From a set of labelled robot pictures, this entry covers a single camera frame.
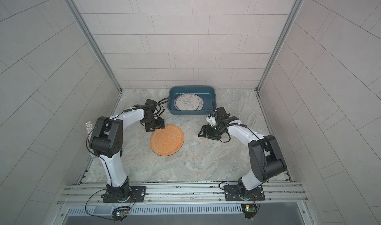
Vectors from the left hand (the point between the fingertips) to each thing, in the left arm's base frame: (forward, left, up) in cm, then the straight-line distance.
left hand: (163, 126), depth 97 cm
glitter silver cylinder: (-14, +30, +22) cm, 40 cm away
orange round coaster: (-12, -4, +1) cm, 12 cm away
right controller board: (-45, -47, +1) cm, 65 cm away
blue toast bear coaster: (+18, -25, +3) cm, 31 cm away
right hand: (-10, -26, +7) cm, 29 cm away
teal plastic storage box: (+27, -30, +4) cm, 41 cm away
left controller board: (-47, +12, +3) cm, 48 cm away
